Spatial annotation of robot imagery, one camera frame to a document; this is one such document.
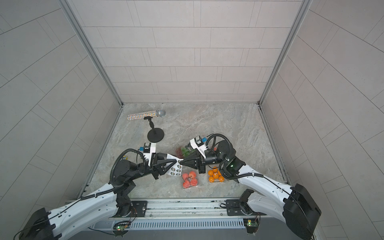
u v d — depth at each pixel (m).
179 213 0.71
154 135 0.97
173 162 0.60
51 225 0.41
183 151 0.85
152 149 0.55
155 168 0.57
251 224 0.68
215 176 0.79
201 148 0.57
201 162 0.57
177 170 0.62
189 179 0.77
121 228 0.64
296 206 0.39
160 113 0.80
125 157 0.87
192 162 0.61
